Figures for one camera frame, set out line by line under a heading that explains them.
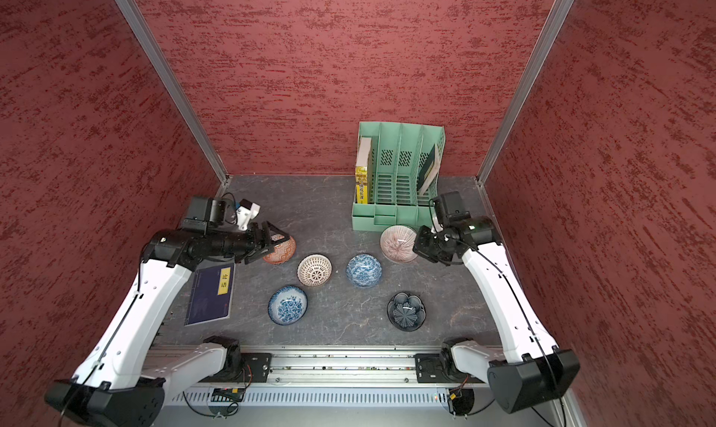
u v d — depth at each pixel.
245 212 0.65
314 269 0.92
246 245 0.60
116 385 0.37
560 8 0.73
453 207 0.56
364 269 0.92
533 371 0.36
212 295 0.84
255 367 0.74
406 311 0.83
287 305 0.85
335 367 0.76
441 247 0.60
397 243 0.78
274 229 0.64
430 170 1.05
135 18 0.75
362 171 0.88
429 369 0.74
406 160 1.18
